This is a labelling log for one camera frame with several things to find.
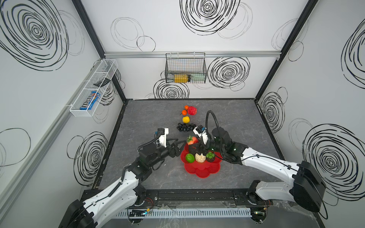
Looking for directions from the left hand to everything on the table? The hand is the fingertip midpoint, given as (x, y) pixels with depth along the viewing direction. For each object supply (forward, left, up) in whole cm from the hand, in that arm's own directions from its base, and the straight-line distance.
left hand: (182, 141), depth 72 cm
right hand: (+2, -6, -3) cm, 7 cm away
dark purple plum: (-1, -17, -15) cm, 22 cm away
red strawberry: (+1, -5, -1) cm, 6 cm away
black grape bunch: (+20, -2, -17) cm, 27 cm away
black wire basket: (+53, -1, +10) cm, 54 cm away
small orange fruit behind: (+40, -2, -18) cm, 44 cm away
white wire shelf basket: (+45, +52, +11) cm, 70 cm away
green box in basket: (+38, -9, +13) cm, 41 cm away
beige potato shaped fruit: (-2, -11, -16) cm, 19 cm away
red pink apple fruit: (+34, -6, -15) cm, 38 cm away
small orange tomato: (+35, 0, -18) cm, 39 cm away
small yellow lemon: (+27, -2, -17) cm, 32 cm away
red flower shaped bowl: (-8, -12, -19) cm, 23 cm away
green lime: (-2, -5, -16) cm, 17 cm away
